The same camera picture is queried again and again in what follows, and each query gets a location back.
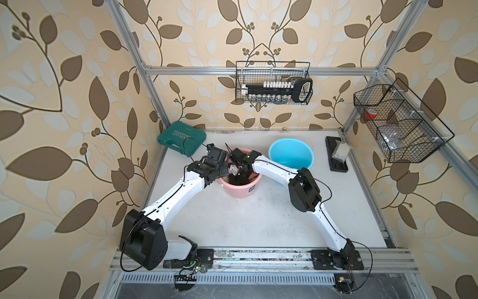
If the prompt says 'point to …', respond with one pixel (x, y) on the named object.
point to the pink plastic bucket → (240, 191)
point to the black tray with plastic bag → (337, 152)
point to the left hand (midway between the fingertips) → (220, 167)
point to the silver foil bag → (393, 139)
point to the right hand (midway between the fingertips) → (230, 190)
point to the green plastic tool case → (182, 137)
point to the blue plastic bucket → (293, 153)
